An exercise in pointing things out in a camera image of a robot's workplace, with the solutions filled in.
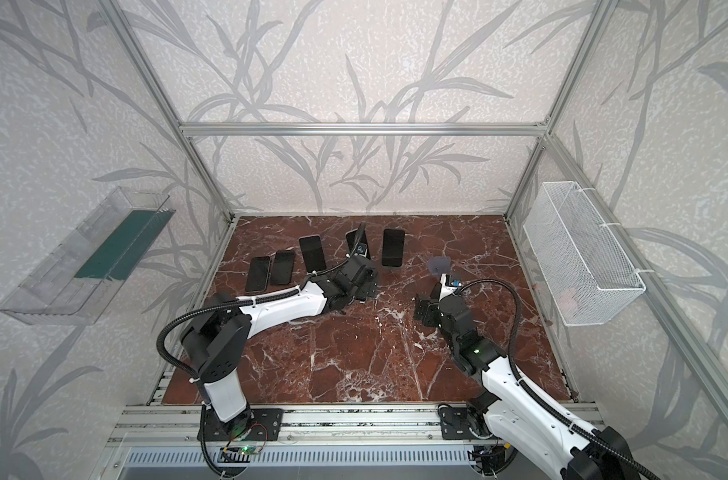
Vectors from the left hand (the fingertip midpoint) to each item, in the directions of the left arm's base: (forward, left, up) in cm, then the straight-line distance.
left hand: (364, 266), depth 91 cm
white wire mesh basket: (-17, -49, +23) cm, 57 cm away
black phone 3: (+7, +30, -12) cm, 33 cm away
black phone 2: (+9, -9, -2) cm, 13 cm away
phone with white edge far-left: (+7, +17, -3) cm, 19 cm away
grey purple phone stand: (+8, -26, -11) cm, 29 cm away
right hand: (-9, -19, +3) cm, 22 cm away
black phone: (+11, +5, 0) cm, 12 cm away
